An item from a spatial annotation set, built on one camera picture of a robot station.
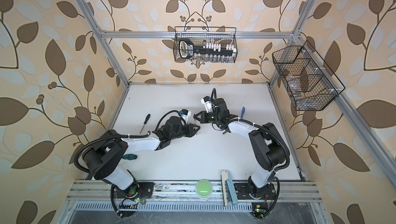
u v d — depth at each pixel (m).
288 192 0.76
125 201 0.73
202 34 0.89
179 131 0.71
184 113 0.80
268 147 0.47
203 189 0.75
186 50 0.85
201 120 0.79
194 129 0.87
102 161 0.45
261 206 0.72
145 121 0.99
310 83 0.73
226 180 0.74
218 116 0.72
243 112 1.05
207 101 0.82
